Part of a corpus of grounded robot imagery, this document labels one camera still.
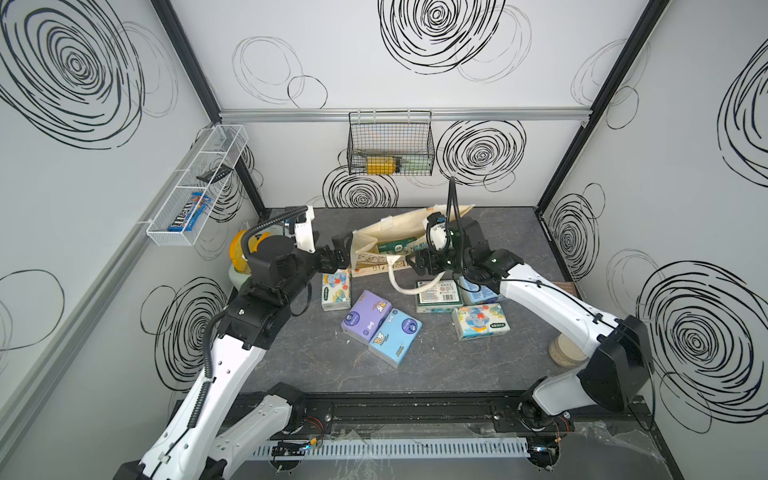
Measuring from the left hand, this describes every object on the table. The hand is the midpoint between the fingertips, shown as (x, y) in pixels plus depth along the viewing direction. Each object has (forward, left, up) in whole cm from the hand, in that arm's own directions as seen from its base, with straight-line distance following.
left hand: (335, 232), depth 65 cm
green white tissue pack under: (+1, -28, -31) cm, 41 cm away
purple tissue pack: (-5, -6, -31) cm, 32 cm away
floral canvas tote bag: (+7, -6, -19) cm, 21 cm away
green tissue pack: (+18, -14, -27) cm, 36 cm away
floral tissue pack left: (+4, +4, -31) cm, 32 cm away
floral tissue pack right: (-5, -38, -31) cm, 49 cm away
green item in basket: (+30, -19, -3) cm, 36 cm away
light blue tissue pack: (-11, -14, -31) cm, 36 cm away
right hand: (+6, -21, -14) cm, 26 cm away
